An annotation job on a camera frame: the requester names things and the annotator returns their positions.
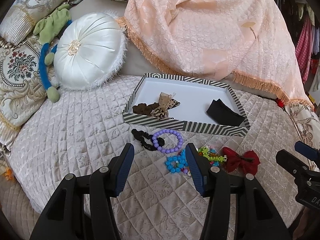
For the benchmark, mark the red satin hair bow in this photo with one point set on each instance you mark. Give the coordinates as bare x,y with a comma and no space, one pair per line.
246,163

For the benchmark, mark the quilted cream bedspread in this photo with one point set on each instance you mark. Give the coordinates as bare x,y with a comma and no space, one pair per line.
85,129

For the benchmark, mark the pink fringed blanket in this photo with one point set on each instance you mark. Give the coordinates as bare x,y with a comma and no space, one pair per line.
246,40

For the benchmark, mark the orange small object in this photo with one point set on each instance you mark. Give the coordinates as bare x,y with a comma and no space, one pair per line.
8,174

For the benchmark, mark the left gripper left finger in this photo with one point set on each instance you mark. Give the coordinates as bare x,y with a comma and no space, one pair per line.
119,168

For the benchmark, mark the small red object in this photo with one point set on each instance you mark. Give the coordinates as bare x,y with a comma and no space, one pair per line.
279,103

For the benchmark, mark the floral embroidered square pillow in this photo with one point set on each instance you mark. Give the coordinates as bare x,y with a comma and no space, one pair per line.
22,91

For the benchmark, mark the black fabric hair accessory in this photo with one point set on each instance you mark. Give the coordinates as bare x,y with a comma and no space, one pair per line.
223,115

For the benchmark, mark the green blue plush toy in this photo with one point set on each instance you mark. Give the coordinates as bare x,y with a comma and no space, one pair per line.
47,29

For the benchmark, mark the striped white tray box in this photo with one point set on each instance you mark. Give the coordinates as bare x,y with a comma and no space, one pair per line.
195,96

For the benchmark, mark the leopard print hair bow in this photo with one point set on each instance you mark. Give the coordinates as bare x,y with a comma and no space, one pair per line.
166,102

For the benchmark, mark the black scrunchie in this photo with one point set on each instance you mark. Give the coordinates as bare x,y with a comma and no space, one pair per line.
142,137

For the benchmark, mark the brown scrunchie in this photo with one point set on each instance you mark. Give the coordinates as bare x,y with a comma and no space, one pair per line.
144,109

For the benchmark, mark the beige striped bolster pillow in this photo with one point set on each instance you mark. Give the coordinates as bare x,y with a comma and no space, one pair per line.
22,18

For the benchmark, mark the round white satin cushion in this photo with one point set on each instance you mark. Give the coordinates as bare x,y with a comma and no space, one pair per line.
90,52

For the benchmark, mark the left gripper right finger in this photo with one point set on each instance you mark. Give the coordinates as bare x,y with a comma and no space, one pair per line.
200,170

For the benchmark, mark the hanging clothes background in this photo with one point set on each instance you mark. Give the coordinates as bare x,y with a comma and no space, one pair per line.
302,18

